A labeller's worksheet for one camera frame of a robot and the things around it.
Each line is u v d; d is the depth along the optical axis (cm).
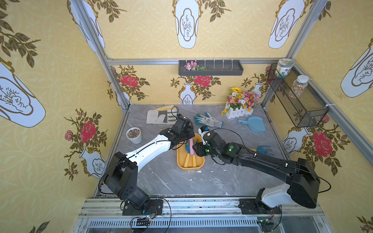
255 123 110
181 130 65
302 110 82
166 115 113
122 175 43
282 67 85
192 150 78
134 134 95
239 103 101
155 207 73
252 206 73
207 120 110
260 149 95
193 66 88
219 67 93
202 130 72
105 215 74
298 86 72
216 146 60
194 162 88
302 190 40
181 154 92
